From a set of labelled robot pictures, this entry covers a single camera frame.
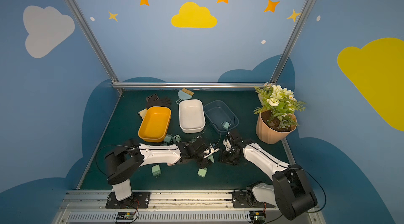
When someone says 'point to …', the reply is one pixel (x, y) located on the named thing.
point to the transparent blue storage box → (221, 118)
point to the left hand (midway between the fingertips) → (209, 155)
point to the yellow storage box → (154, 126)
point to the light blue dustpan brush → (184, 94)
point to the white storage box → (192, 119)
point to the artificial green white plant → (281, 103)
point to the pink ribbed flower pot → (270, 136)
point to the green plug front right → (202, 172)
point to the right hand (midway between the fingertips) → (223, 159)
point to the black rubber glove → (154, 100)
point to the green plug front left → (156, 171)
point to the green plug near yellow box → (177, 139)
